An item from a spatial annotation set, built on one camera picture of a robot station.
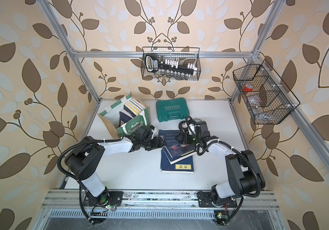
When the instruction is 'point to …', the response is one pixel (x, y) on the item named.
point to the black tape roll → (180, 124)
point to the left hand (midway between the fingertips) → (161, 142)
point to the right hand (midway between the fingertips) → (181, 137)
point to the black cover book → (129, 111)
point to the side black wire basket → (267, 97)
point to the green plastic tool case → (171, 109)
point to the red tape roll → (248, 87)
